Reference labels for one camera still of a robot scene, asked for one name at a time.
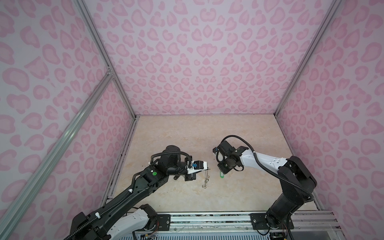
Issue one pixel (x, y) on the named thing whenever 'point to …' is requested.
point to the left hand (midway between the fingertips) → (206, 164)
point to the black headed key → (176, 176)
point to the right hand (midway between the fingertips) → (222, 167)
